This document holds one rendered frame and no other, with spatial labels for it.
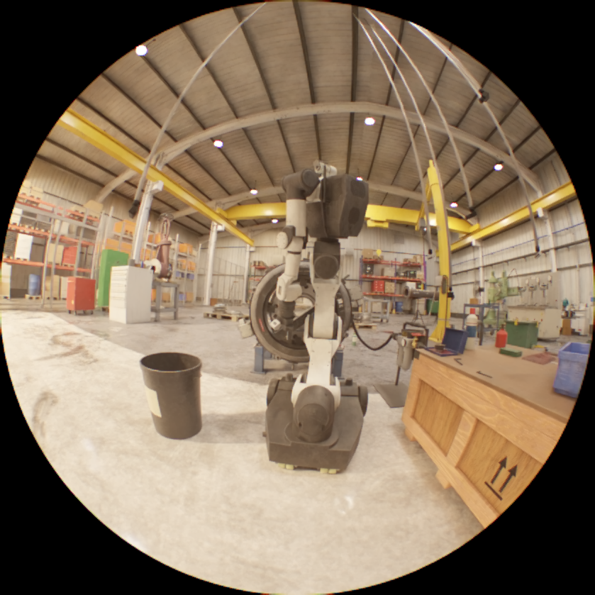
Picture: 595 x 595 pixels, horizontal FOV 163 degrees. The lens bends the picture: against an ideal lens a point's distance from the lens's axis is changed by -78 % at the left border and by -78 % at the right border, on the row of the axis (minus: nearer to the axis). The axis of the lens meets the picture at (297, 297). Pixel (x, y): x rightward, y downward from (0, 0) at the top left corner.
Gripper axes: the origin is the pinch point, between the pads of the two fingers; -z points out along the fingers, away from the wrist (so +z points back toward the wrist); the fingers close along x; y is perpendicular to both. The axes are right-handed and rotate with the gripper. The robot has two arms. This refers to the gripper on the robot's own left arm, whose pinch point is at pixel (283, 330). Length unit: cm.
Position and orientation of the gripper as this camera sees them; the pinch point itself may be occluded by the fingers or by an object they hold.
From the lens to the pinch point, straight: 116.4
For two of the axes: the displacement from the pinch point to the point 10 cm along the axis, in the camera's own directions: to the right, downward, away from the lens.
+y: -7.6, 1.8, -6.3
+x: -6.3, -4.1, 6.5
